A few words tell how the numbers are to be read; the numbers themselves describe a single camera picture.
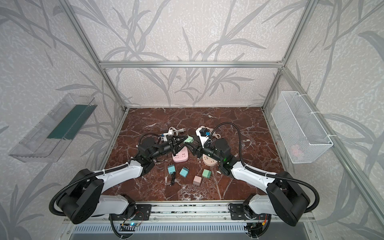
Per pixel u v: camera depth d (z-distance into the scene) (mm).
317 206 423
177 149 710
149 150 641
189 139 735
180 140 710
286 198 413
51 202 395
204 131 638
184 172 850
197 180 825
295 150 736
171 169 870
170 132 786
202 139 662
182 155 909
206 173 845
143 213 726
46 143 633
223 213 752
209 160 889
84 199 418
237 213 731
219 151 601
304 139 607
